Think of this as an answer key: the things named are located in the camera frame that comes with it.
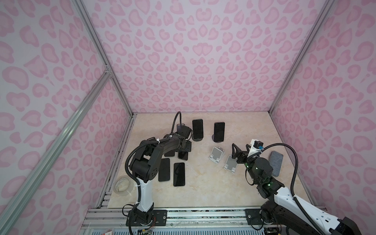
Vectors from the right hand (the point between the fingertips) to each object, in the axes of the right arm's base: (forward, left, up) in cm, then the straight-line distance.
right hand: (239, 144), depth 77 cm
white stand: (-4, +2, -15) cm, 16 cm away
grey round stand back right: (+15, +11, -18) cm, 26 cm away
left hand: (+10, +30, -19) cm, 37 cm away
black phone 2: (+25, +6, -23) cm, 35 cm away
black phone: (-8, +42, -19) cm, 47 cm away
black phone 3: (+4, +39, -19) cm, 44 cm away
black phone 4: (+4, +31, -21) cm, 38 cm away
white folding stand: (+1, +10, -13) cm, 17 cm away
